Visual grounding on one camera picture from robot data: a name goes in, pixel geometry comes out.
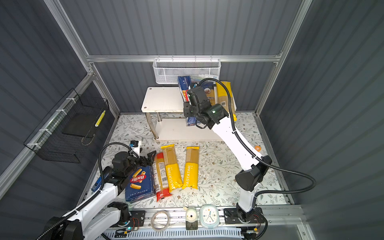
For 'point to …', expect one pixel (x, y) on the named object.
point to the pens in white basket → (197, 78)
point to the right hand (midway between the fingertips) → (189, 106)
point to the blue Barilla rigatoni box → (139, 183)
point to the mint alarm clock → (209, 216)
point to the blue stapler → (97, 184)
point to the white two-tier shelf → (164, 107)
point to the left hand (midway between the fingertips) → (148, 150)
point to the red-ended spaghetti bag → (161, 183)
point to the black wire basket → (70, 125)
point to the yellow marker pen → (100, 119)
